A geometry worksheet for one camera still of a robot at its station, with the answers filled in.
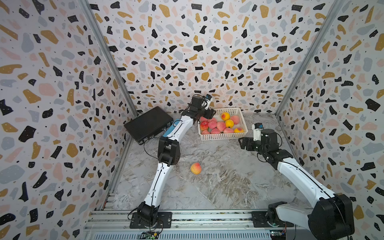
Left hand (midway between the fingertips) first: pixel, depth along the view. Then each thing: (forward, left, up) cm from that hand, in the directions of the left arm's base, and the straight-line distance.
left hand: (214, 109), depth 101 cm
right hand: (-26, -16, +1) cm, 30 cm away
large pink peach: (-4, +1, -10) cm, 11 cm away
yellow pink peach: (-10, -17, -11) cm, 22 cm away
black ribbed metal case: (-1, +48, -13) cm, 50 cm away
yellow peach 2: (-3, -11, -12) cm, 17 cm away
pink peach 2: (+2, -17, -12) cm, 21 cm away
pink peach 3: (-10, -1, -12) cm, 15 cm away
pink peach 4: (-9, -10, -13) cm, 18 cm away
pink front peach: (-5, -5, -13) cm, 15 cm away
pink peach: (-8, +8, -1) cm, 12 cm away
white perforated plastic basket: (+10, -17, -12) cm, 24 cm away
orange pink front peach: (-37, +13, -13) cm, 41 cm away
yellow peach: (+4, -9, -12) cm, 16 cm away
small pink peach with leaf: (-10, +7, -12) cm, 17 cm away
